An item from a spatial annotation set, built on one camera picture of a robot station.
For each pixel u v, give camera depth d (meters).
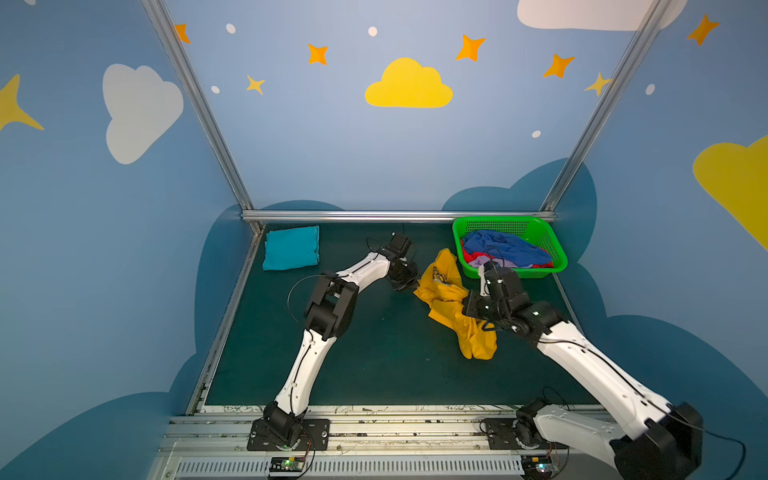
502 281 0.59
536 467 0.71
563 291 1.08
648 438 0.38
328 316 0.63
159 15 0.69
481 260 1.02
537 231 1.12
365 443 0.73
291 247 1.15
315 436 0.73
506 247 1.04
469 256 1.03
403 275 0.92
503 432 0.75
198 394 0.84
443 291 0.84
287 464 0.71
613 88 0.82
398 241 0.90
